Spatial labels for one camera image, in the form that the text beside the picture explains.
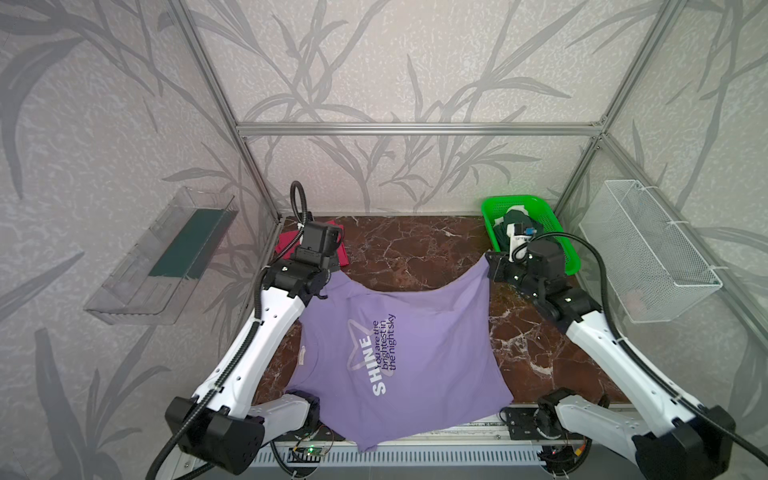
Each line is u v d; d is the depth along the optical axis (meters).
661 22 0.72
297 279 0.48
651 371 0.43
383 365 0.72
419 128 0.94
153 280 0.63
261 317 0.44
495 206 1.15
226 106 0.87
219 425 0.36
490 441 0.73
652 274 0.63
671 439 0.37
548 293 0.56
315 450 0.71
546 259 0.54
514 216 1.07
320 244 0.53
